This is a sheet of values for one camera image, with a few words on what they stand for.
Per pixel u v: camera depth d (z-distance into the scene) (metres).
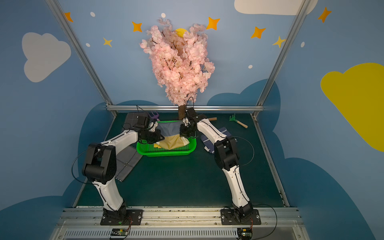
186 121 0.91
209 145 1.02
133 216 0.74
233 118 1.19
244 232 0.73
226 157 0.60
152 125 0.86
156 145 0.99
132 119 1.18
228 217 0.74
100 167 0.50
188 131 0.87
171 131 0.98
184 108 1.05
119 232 0.72
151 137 0.84
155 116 1.19
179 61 0.70
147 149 1.00
